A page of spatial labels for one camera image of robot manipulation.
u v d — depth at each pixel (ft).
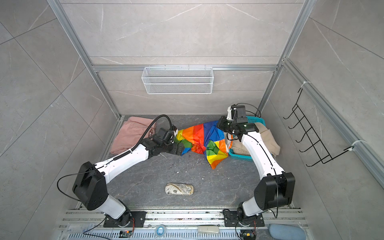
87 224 2.31
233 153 3.11
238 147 3.13
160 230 2.32
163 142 2.19
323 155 1.93
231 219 2.40
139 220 2.40
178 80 3.30
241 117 2.01
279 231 2.28
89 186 1.41
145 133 1.98
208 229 2.21
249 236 2.30
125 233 2.32
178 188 2.62
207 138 2.73
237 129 1.89
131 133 3.48
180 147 2.50
